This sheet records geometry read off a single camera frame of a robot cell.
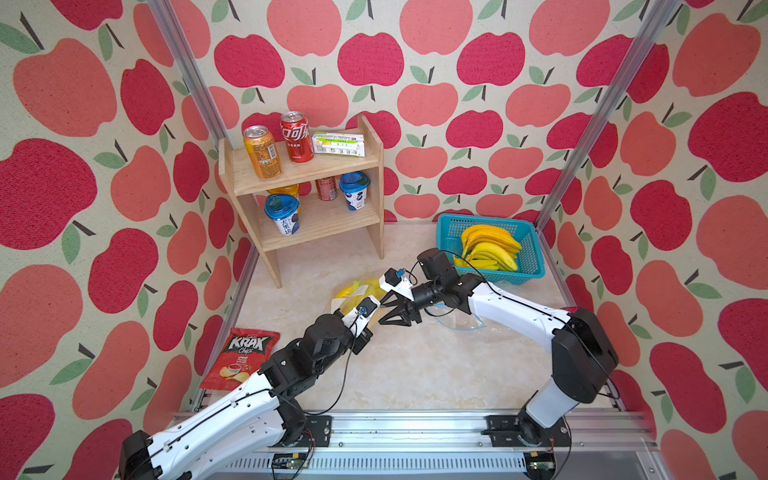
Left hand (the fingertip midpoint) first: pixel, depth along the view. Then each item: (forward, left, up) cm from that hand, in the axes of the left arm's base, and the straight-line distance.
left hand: (371, 316), depth 72 cm
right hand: (+2, -2, -4) cm, 5 cm away
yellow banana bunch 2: (+14, +5, -12) cm, 19 cm away
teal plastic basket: (+28, -54, -13) cm, 63 cm away
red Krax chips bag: (-4, +37, -18) cm, 41 cm away
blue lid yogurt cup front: (+27, +25, +10) cm, 38 cm away
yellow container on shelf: (+36, +24, +10) cm, 45 cm away
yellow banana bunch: (+34, -41, -12) cm, 54 cm away
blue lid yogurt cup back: (+39, +6, +9) cm, 41 cm away
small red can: (+42, +15, +6) cm, 46 cm away
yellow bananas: (+30, -41, -16) cm, 53 cm away
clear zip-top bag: (+9, +11, -9) cm, 17 cm away
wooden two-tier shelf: (+36, +18, -1) cm, 41 cm away
